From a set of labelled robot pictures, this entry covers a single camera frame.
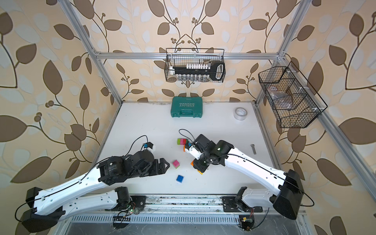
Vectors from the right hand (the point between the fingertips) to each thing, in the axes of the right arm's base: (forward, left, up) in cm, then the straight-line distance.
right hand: (196, 163), depth 75 cm
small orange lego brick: (+15, +8, -12) cm, 21 cm away
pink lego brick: (+20, +9, -11) cm, 24 cm away
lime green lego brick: (+20, +11, -11) cm, 25 cm away
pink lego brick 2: (+4, +12, -10) cm, 16 cm away
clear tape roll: (+43, -35, -12) cm, 57 cm away
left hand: (-3, +16, +5) cm, 17 cm away
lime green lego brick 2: (+3, +12, -13) cm, 18 cm away
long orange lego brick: (0, +2, +1) cm, 3 cm away
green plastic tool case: (+48, +5, -8) cm, 49 cm away
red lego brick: (+20, +7, -11) cm, 24 cm away
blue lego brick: (-4, +10, -12) cm, 16 cm away
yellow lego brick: (-7, -1, +8) cm, 11 cm away
